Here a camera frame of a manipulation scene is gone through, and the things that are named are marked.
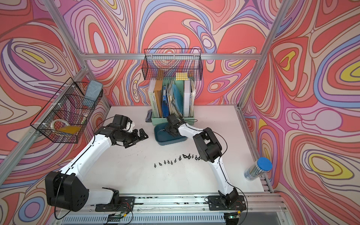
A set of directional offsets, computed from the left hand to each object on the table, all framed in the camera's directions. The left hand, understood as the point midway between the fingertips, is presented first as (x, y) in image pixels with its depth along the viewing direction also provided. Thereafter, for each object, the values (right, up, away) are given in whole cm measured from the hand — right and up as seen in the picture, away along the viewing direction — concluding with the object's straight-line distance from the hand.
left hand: (143, 138), depth 81 cm
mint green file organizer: (+17, +25, +12) cm, 33 cm away
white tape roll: (-40, +10, -15) cm, 44 cm away
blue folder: (+10, +19, +20) cm, 30 cm away
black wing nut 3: (+16, -17, +7) cm, 24 cm away
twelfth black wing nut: (+6, -18, +5) cm, 19 cm away
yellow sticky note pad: (+23, +40, +9) cm, 47 cm away
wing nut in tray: (+9, -17, +7) cm, 20 cm away
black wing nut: (+22, -14, +9) cm, 27 cm away
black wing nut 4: (+14, -16, +7) cm, 22 cm away
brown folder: (+7, +30, +12) cm, 33 cm away
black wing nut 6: (+34, -14, +9) cm, 38 cm away
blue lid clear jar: (+61, -13, -12) cm, 63 cm away
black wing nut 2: (+19, -15, +7) cm, 25 cm away
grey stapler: (-3, +13, +25) cm, 28 cm away
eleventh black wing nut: (+12, -16, +7) cm, 21 cm away
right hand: (+12, +2, +22) cm, 25 cm away
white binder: (+26, +26, +12) cm, 39 cm away
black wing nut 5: (+32, -14, +9) cm, 36 cm away
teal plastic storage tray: (+10, -2, +18) cm, 21 cm away
